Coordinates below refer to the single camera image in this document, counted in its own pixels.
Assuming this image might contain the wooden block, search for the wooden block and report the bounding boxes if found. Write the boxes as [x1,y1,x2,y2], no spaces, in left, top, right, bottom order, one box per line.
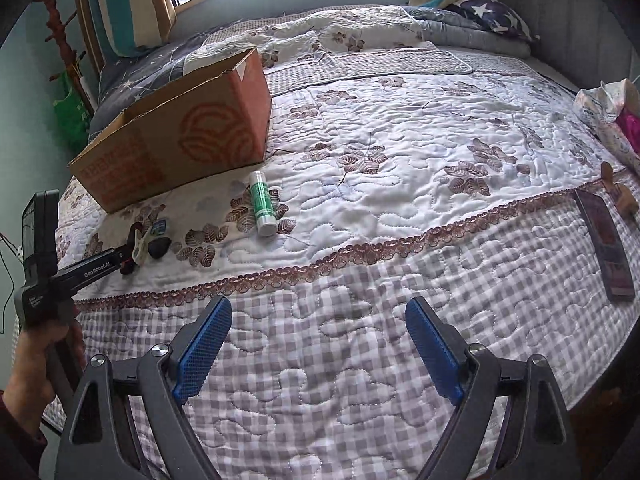
[614,185,640,216]

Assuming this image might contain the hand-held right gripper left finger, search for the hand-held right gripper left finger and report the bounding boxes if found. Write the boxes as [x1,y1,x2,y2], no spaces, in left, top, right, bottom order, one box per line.
[56,296,233,480]

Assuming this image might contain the striped curtain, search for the striped curtain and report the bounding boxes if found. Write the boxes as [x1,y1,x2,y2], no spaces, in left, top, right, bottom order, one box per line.
[75,0,178,58]

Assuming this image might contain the green and white glue stick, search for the green and white glue stick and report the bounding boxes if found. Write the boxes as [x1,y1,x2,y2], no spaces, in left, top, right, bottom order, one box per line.
[248,170,277,237]

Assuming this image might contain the white power adapter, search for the white power adapter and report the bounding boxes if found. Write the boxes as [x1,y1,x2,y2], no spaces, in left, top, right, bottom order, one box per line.
[134,220,169,266]

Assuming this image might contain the person's left forearm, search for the person's left forearm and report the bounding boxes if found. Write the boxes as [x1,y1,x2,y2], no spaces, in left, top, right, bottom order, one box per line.
[0,392,48,480]

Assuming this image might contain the white floral folded quilt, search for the white floral folded quilt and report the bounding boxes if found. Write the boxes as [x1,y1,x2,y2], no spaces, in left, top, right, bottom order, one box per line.
[185,5,436,68]

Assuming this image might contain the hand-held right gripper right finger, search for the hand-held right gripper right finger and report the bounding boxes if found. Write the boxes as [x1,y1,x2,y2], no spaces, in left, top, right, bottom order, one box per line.
[405,296,583,480]

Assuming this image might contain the white printed plastic bag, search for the white printed plastic bag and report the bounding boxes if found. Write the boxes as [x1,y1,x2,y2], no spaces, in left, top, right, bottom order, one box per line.
[575,79,640,176]

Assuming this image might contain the person's left hand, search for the person's left hand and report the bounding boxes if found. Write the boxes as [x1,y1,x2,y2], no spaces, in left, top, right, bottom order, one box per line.
[2,325,57,413]

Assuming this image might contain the dark flat rectangular device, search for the dark flat rectangular device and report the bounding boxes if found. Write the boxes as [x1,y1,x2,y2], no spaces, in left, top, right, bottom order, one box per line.
[574,189,636,303]

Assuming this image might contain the wooden coat rack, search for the wooden coat rack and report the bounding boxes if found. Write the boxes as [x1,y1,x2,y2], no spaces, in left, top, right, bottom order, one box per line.
[35,0,96,111]

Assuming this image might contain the navy star-print blanket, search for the navy star-print blanket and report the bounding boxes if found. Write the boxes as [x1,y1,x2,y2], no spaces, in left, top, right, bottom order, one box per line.
[90,25,236,131]

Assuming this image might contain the green bag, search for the green bag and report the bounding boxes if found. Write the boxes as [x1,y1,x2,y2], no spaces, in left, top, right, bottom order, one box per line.
[52,72,93,143]

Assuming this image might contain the navy star-print pillow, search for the navy star-print pillow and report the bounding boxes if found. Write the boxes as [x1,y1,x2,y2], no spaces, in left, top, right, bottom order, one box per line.
[445,0,541,43]

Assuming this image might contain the checked quilted pad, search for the checked quilted pad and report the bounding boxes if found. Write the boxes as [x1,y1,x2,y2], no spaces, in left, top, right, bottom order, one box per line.
[262,40,473,98]

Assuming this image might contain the quilted floral bedspread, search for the quilted floral bedspread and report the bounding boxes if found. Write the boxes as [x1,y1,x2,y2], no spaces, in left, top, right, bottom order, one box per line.
[42,40,640,480]

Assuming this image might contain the grey padded headboard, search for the grey padded headboard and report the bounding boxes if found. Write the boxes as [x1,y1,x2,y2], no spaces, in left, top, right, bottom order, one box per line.
[475,0,640,91]

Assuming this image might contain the printed cardboard box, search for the printed cardboard box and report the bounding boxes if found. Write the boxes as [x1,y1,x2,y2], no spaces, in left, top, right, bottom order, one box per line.
[67,46,273,214]

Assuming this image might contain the pink item in bag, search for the pink item in bag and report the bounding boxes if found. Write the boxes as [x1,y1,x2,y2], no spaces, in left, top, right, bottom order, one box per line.
[616,110,640,153]

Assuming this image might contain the grey folded duvet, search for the grey folded duvet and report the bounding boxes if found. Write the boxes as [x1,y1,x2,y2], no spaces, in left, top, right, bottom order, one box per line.
[402,5,531,58]

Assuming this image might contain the thin black cable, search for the thin black cable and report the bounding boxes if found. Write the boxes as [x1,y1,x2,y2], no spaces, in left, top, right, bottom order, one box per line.
[0,232,21,333]

